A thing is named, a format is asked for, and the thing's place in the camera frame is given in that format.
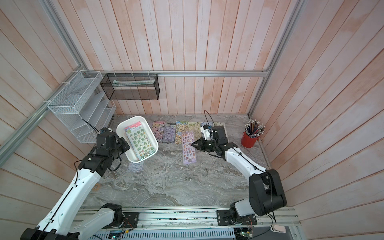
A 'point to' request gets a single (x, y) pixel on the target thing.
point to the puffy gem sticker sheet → (169, 133)
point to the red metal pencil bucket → (248, 141)
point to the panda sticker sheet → (181, 126)
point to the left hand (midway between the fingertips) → (127, 143)
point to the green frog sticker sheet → (219, 124)
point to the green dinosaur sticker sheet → (141, 141)
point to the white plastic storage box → (126, 121)
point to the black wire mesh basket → (131, 86)
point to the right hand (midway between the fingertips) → (191, 144)
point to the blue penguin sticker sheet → (208, 123)
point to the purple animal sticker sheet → (189, 151)
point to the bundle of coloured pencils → (254, 129)
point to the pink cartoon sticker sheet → (158, 128)
